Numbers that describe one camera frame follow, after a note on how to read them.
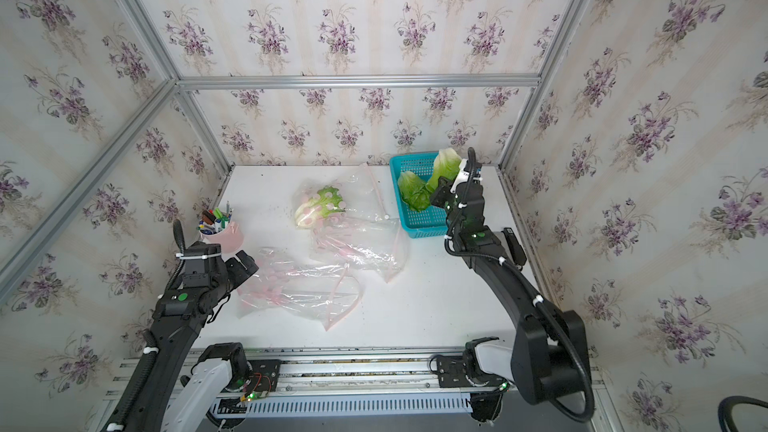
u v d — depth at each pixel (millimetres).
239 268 708
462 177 702
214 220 897
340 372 748
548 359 400
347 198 1047
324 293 864
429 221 1041
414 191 1005
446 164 820
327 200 983
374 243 981
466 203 583
